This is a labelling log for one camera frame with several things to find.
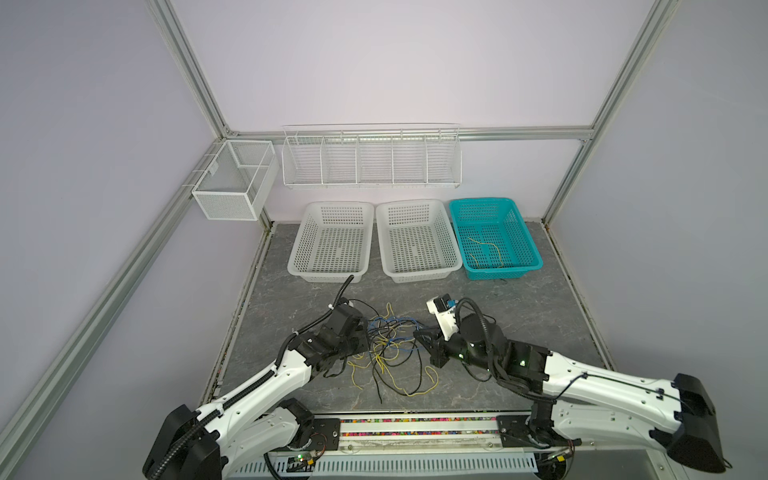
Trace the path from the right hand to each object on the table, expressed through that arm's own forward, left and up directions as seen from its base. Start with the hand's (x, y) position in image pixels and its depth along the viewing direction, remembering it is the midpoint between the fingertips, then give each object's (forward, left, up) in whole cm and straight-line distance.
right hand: (415, 337), depth 70 cm
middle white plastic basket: (+48, -3, -19) cm, 51 cm away
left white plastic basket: (+46, +29, -19) cm, 58 cm away
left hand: (+4, +13, -12) cm, 18 cm away
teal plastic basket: (+48, -33, -20) cm, 62 cm away
